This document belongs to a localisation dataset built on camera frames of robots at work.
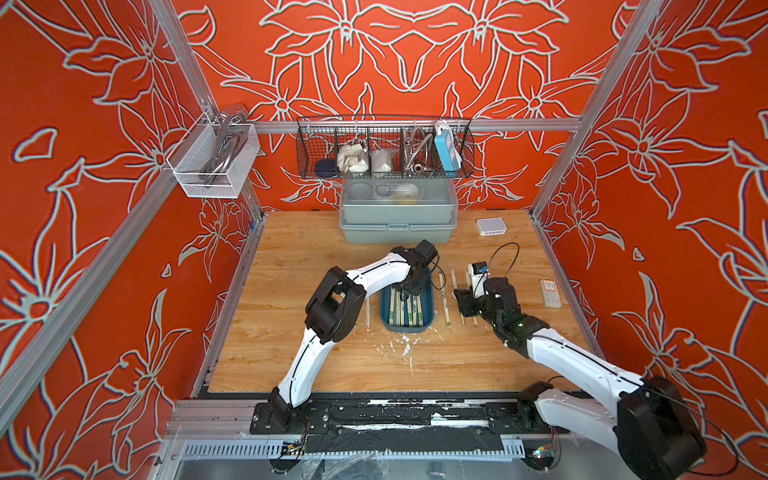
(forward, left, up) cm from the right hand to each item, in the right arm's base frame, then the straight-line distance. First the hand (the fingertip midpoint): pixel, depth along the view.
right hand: (457, 288), depth 85 cm
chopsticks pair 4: (-4, +26, -11) cm, 29 cm away
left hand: (+6, +11, -10) cm, 16 cm away
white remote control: (+4, -33, -11) cm, 35 cm away
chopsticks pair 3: (-11, -2, +3) cm, 12 cm away
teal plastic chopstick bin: (-3, +8, -8) cm, 12 cm away
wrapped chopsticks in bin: (-3, +14, -11) cm, 18 cm away
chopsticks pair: (+2, +2, -11) cm, 11 cm away
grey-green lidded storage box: (+27, +17, +6) cm, 32 cm away
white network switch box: (+35, -20, -11) cm, 42 cm away
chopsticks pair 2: (+6, -2, -10) cm, 12 cm away
